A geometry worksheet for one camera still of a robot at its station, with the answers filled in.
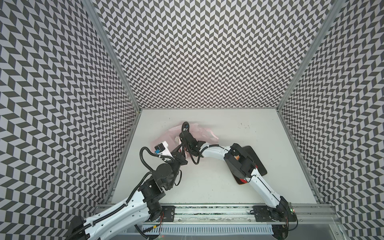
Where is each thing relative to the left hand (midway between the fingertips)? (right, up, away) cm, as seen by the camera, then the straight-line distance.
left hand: (185, 145), depth 71 cm
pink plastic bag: (-11, +3, +14) cm, 18 cm away
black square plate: (+40, -10, +22) cm, 47 cm away
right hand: (-8, -2, +28) cm, 29 cm away
